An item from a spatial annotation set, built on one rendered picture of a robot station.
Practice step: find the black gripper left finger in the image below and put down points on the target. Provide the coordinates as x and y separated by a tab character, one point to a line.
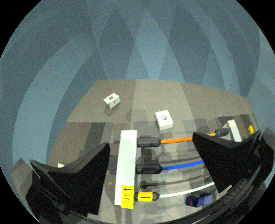
82	181

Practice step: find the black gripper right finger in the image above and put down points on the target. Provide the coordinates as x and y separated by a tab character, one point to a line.
223	158

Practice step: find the yellow flat disc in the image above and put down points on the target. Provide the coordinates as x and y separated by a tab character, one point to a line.
250	130

